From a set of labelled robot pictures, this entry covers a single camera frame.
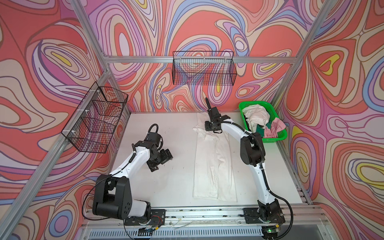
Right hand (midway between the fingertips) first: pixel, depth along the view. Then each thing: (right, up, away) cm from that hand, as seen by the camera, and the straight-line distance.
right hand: (210, 129), depth 106 cm
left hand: (-27, -18, -20) cm, 38 cm away
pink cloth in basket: (+45, +2, -6) cm, 45 cm away
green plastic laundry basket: (+46, +10, +2) cm, 47 cm away
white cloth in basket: (+32, +10, -3) cm, 34 cm away
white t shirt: (-1, -27, -20) cm, 33 cm away
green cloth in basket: (+33, 0, -8) cm, 34 cm away
